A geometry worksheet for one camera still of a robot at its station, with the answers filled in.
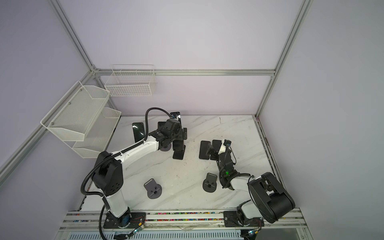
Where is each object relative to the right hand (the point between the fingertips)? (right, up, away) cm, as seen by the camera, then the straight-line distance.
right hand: (214, 144), depth 88 cm
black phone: (-6, -3, +17) cm, 18 cm away
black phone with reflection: (-35, +12, +10) cm, 38 cm away
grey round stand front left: (-34, -24, -9) cm, 42 cm away
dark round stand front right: (-4, -21, -8) cm, 23 cm away
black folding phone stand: (-23, -8, +10) cm, 26 cm away
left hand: (-22, +8, +2) cm, 23 cm away
